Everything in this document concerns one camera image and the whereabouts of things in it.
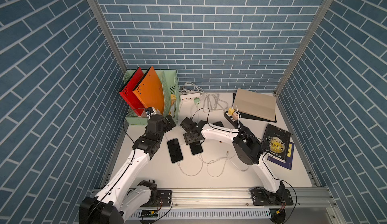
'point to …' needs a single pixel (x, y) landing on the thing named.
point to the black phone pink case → (219, 123)
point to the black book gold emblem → (275, 143)
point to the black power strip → (236, 123)
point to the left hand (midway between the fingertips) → (169, 118)
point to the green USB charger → (196, 101)
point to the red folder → (128, 94)
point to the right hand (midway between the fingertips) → (191, 138)
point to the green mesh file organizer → (169, 79)
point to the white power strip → (190, 97)
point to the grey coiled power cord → (211, 102)
